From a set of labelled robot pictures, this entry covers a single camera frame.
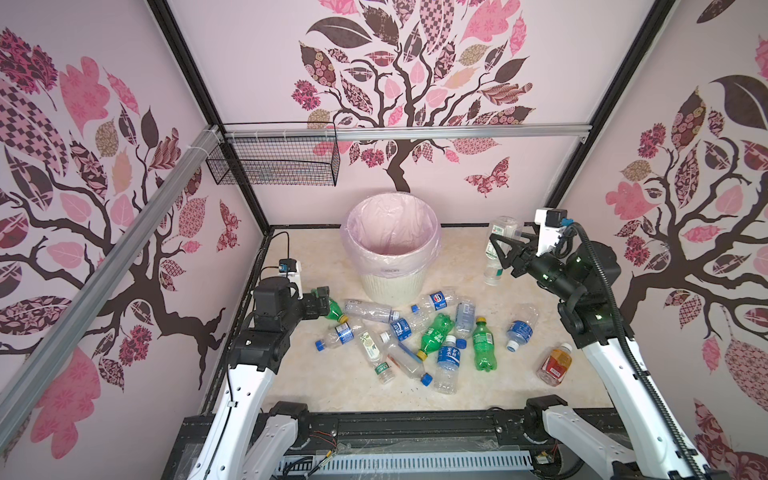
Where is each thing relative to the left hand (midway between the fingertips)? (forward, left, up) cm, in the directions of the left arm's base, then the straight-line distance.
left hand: (312, 294), depth 75 cm
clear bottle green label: (+1, -44, +11) cm, 45 cm away
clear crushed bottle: (+5, -14, -17) cm, 23 cm away
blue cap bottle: (-4, -5, -17) cm, 18 cm away
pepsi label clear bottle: (+7, -35, -16) cm, 39 cm away
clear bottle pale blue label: (+1, -43, -18) cm, 47 cm away
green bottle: (+4, -3, -17) cm, 18 cm away
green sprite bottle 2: (-7, -47, -16) cm, 50 cm away
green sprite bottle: (-4, -33, -17) cm, 37 cm away
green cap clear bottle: (-10, -16, -17) cm, 25 cm away
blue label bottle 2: (+4, -64, -21) cm, 68 cm away
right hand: (+5, -45, +19) cm, 49 cm away
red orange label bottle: (-14, -64, -15) cm, 68 cm away
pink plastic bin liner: (+30, -21, -9) cm, 37 cm away
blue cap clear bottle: (-8, -24, -23) cm, 34 cm away
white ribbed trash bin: (+8, -21, -12) cm, 26 cm away
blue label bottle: (-2, -24, -16) cm, 28 cm away
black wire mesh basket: (+46, +16, +12) cm, 50 cm away
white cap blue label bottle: (-12, -36, -17) cm, 42 cm away
